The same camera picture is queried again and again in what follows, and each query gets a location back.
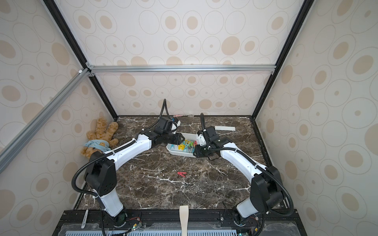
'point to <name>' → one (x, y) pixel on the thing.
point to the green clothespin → (191, 144)
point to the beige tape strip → (183, 211)
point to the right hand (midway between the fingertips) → (200, 152)
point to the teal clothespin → (172, 145)
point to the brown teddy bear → (102, 139)
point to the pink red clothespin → (181, 173)
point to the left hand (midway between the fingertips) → (186, 137)
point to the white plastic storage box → (187, 148)
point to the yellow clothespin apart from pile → (181, 147)
